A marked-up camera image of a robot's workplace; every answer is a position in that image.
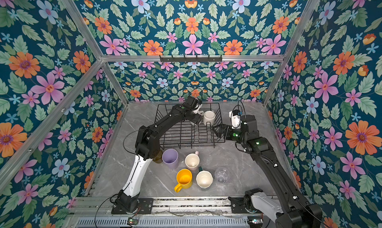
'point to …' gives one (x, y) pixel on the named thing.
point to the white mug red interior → (209, 118)
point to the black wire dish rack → (187, 132)
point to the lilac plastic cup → (170, 157)
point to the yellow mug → (184, 179)
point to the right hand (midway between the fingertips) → (222, 126)
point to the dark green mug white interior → (204, 178)
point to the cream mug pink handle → (192, 161)
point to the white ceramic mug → (198, 111)
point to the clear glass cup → (222, 175)
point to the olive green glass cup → (158, 158)
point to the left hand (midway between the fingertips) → (197, 115)
